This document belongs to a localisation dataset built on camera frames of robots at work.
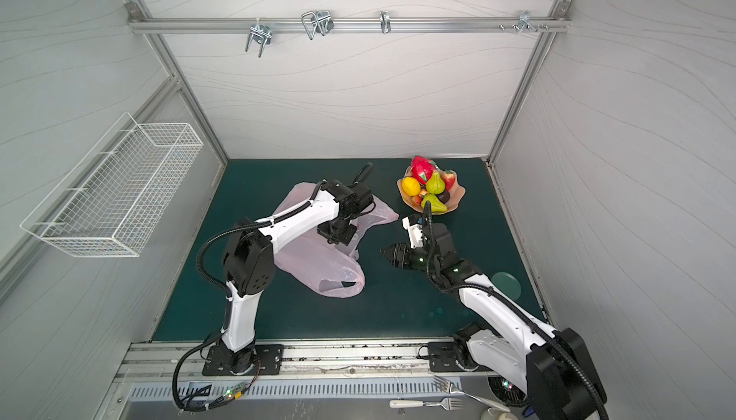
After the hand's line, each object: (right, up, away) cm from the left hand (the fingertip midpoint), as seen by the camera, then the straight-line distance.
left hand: (341, 236), depth 87 cm
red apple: (+38, +19, +17) cm, 46 cm away
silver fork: (+30, -34, -19) cm, 49 cm away
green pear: (+32, +16, +11) cm, 38 cm away
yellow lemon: (+23, +16, +15) cm, 32 cm away
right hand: (+15, -1, -7) cm, 17 cm away
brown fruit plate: (+41, +13, +17) cm, 46 cm away
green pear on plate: (+32, +9, +12) cm, 35 cm away
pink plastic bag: (-6, -6, -9) cm, 13 cm away
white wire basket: (-53, +13, -19) cm, 58 cm away
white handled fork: (+28, -37, -20) cm, 50 cm away
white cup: (+39, -39, -20) cm, 58 cm away
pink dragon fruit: (+28, +22, +16) cm, 39 cm away
